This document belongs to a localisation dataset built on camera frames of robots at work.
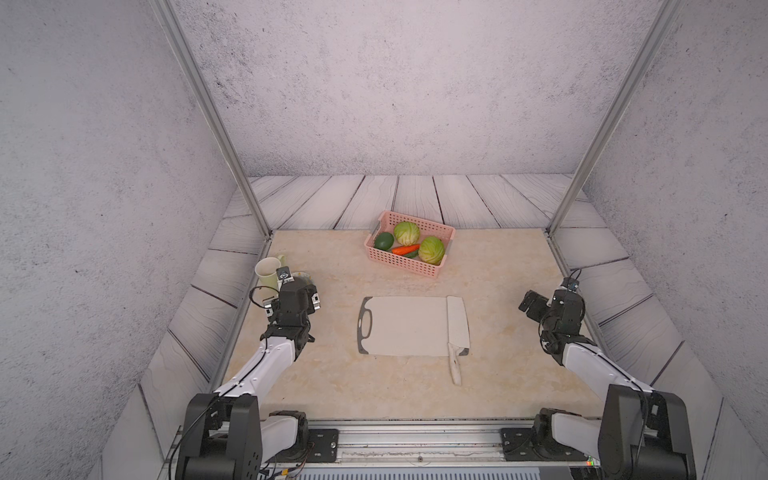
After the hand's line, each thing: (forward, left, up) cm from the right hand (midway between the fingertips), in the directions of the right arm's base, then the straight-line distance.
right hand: (545, 297), depth 88 cm
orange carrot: (+25, +41, -7) cm, 48 cm away
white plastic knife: (-6, +25, -11) cm, 28 cm away
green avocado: (+29, +49, -6) cm, 57 cm away
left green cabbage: (+30, +40, -3) cm, 50 cm away
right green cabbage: (+21, +32, -2) cm, 38 cm away
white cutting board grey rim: (-5, +41, -9) cm, 42 cm away
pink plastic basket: (+17, +39, -5) cm, 43 cm away
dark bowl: (+12, +74, -5) cm, 75 cm away
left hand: (0, +72, +4) cm, 73 cm away
